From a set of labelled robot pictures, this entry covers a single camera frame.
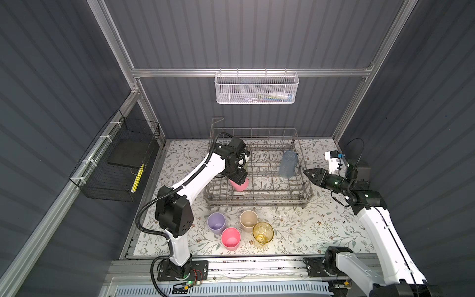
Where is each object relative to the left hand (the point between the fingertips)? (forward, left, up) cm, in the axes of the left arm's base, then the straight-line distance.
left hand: (237, 177), depth 84 cm
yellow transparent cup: (-24, -9, -6) cm, 26 cm away
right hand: (-7, -29, +10) cm, 31 cm away
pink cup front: (-22, +4, -15) cm, 27 cm away
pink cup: (-2, -1, -6) cm, 7 cm away
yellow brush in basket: (-7, +38, +12) cm, 41 cm away
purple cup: (-15, +11, -13) cm, 23 cm away
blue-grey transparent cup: (+8, -26, -3) cm, 27 cm away
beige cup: (-15, -4, -13) cm, 20 cm away
